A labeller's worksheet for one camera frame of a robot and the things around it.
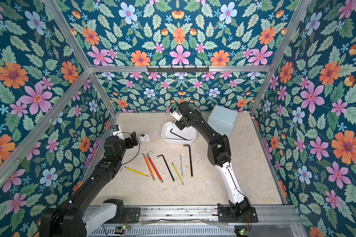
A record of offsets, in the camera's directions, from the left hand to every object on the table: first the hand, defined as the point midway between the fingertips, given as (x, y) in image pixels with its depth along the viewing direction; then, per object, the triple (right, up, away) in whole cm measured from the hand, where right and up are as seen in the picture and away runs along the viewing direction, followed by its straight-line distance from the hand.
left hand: (128, 132), depth 82 cm
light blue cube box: (+56, +8, +11) cm, 57 cm away
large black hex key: (+35, -17, +12) cm, 41 cm away
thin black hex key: (+20, 0, +26) cm, 33 cm away
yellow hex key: (0, -24, +7) cm, 25 cm away
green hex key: (+27, -25, +6) cm, 38 cm away
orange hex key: (+9, -21, +9) cm, 25 cm away
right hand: (+28, +7, +18) cm, 35 cm away
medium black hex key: (+20, -21, +9) cm, 31 cm away
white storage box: (+22, -2, +23) cm, 32 cm away
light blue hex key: (+29, -21, +10) cm, 38 cm away
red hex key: (+7, -14, +14) cm, 21 cm away
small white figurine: (+2, -4, +19) cm, 20 cm away
